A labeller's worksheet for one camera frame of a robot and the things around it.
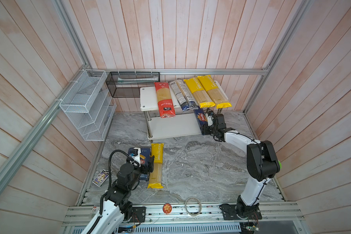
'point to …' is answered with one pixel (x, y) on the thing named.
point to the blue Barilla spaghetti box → (202, 120)
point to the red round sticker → (167, 208)
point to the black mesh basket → (128, 84)
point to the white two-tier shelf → (184, 122)
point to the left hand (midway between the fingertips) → (146, 158)
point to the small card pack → (101, 178)
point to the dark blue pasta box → (145, 158)
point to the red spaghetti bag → (165, 99)
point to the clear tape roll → (185, 205)
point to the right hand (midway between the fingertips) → (205, 125)
